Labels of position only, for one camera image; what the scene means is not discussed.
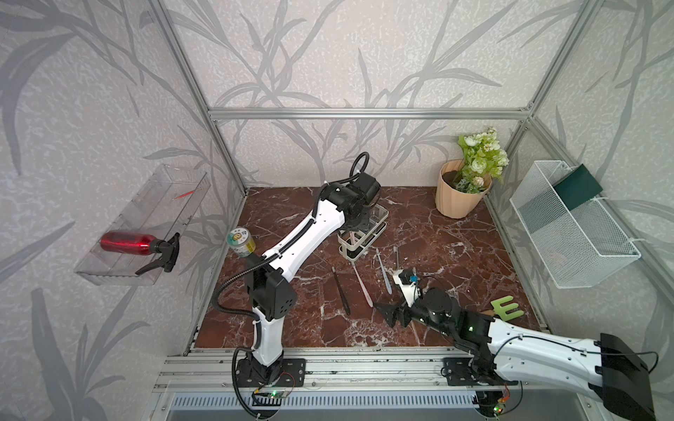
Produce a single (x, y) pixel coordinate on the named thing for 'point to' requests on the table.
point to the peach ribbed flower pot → (449, 199)
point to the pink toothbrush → (369, 299)
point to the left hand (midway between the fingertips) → (357, 224)
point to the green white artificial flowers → (483, 160)
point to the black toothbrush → (341, 291)
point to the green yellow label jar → (240, 242)
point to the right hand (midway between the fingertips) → (383, 293)
